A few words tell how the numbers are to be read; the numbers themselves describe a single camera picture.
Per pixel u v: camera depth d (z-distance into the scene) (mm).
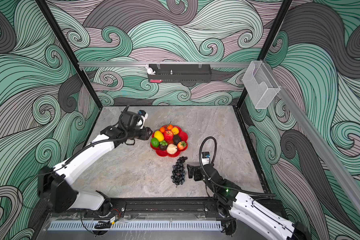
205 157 687
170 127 979
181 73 942
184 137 995
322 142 534
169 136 956
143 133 710
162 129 981
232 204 544
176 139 951
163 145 922
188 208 746
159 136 926
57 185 389
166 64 949
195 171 698
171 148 892
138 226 697
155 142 917
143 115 728
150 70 853
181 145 898
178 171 831
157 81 899
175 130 987
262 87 728
